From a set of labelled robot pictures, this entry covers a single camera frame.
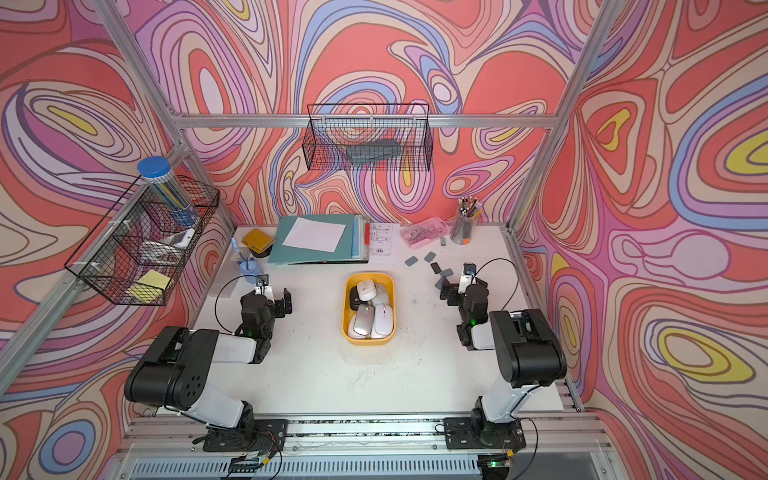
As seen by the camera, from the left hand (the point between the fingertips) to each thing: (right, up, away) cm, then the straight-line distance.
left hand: (272, 290), depth 93 cm
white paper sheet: (+8, +19, +22) cm, 30 cm away
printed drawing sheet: (+36, +16, +22) cm, 45 cm away
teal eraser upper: (+53, +10, +18) cm, 57 cm away
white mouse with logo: (+30, 0, 0) cm, 30 cm away
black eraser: (+54, +7, +14) cm, 56 cm away
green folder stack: (+23, +14, +18) cm, 32 cm away
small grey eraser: (+59, +17, +22) cm, 65 cm away
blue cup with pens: (-9, +8, +3) cm, 12 cm away
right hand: (+60, +2, +3) cm, 60 cm away
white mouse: (+35, -8, -4) cm, 37 cm away
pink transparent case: (+49, +20, +24) cm, 59 cm away
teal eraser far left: (+45, +9, +15) cm, 49 cm away
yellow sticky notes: (-15, +4, -29) cm, 33 cm away
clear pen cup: (+65, +23, +15) cm, 71 cm away
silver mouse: (+29, -8, -3) cm, 31 cm away
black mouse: (+26, -3, +2) cm, 26 cm away
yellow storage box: (+36, +1, +8) cm, 37 cm away
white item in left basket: (-15, +15, -20) cm, 29 cm away
